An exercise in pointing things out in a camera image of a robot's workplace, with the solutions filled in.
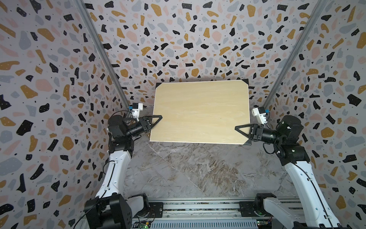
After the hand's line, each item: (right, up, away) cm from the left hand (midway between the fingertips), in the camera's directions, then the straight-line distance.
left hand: (162, 120), depth 67 cm
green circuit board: (-10, -52, +3) cm, 53 cm away
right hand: (+33, -5, -7) cm, 34 cm away
